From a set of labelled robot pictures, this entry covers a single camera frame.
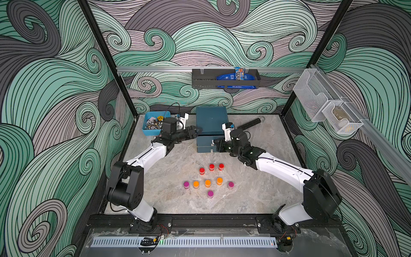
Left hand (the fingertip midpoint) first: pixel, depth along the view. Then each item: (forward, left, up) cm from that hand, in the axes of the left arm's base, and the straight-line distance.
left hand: (200, 128), depth 84 cm
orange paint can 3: (-21, -11, -20) cm, 31 cm away
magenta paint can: (-23, +7, -19) cm, 31 cm away
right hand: (-5, -8, -3) cm, 10 cm away
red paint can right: (-12, -13, -20) cm, 27 cm away
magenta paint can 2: (-23, -17, -19) cm, 34 cm away
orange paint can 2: (-22, -4, -20) cm, 30 cm away
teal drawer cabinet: (+7, -6, 0) cm, 9 cm away
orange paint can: (-23, +2, -19) cm, 30 cm away
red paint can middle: (-12, -7, -21) cm, 25 cm away
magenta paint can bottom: (-28, -6, -19) cm, 34 cm away
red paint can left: (-15, -1, -20) cm, 25 cm away
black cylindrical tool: (+24, -43, -19) cm, 53 cm away
